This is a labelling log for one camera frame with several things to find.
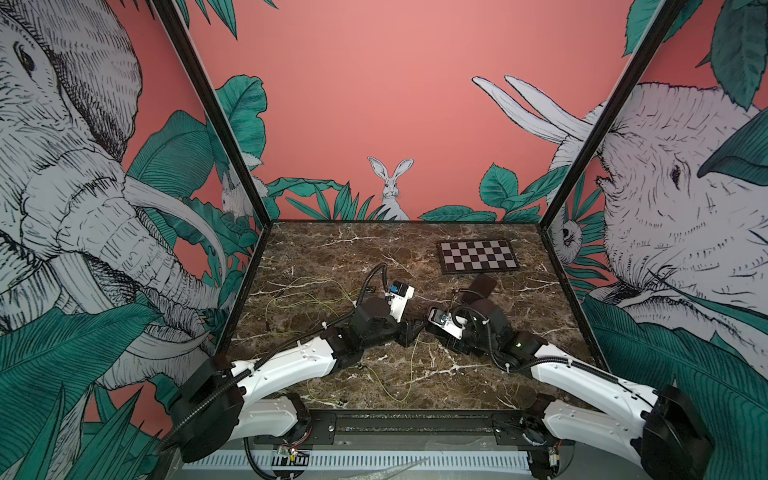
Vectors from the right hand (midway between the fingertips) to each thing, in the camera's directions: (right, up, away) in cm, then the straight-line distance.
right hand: (441, 317), depth 82 cm
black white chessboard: (+14, +16, +26) cm, 33 cm away
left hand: (-5, +1, -7) cm, 8 cm away
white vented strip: (-21, -32, -12) cm, 40 cm away
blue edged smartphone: (+17, +5, +19) cm, 26 cm away
